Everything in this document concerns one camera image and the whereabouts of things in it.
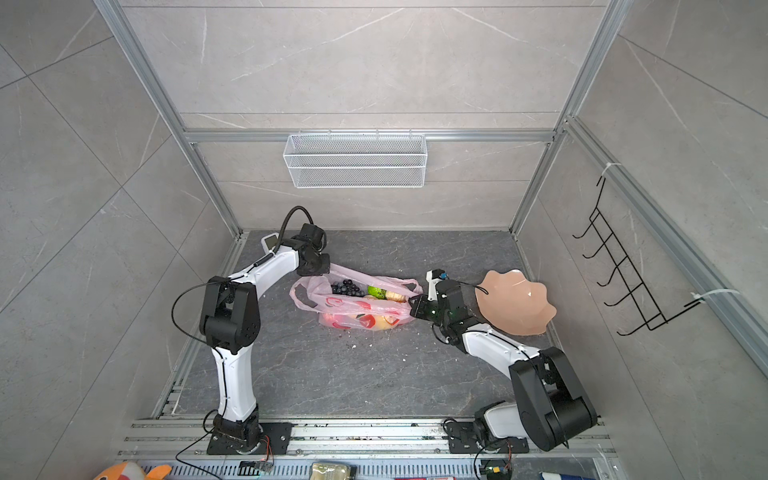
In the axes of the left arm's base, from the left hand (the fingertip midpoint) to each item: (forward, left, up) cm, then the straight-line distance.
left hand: (321, 262), depth 100 cm
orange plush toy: (-56, +36, -2) cm, 67 cm away
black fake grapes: (-9, -9, -3) cm, 13 cm away
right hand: (-17, -29, +2) cm, 33 cm away
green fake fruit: (-11, -19, -2) cm, 22 cm away
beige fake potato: (-12, -23, -3) cm, 26 cm away
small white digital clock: (+13, +22, -4) cm, 26 cm away
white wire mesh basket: (+26, -13, +22) cm, 37 cm away
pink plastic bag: (-16, -11, +2) cm, 20 cm away
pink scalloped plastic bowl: (-14, -65, -8) cm, 67 cm away
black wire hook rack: (-32, -76, +25) cm, 86 cm away
